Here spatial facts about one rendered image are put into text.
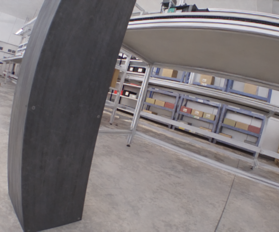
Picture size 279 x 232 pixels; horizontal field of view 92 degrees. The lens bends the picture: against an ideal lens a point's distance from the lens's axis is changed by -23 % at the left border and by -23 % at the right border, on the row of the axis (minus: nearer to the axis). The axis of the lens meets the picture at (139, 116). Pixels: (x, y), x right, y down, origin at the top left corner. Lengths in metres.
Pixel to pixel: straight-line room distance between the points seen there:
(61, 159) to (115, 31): 0.42
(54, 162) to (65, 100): 0.18
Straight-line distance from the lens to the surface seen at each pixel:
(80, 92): 0.49
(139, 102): 1.84
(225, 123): 4.55
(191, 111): 4.76
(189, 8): 1.22
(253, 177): 1.59
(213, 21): 0.85
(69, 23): 0.47
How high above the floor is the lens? 0.50
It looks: 4 degrees down
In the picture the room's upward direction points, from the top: 15 degrees clockwise
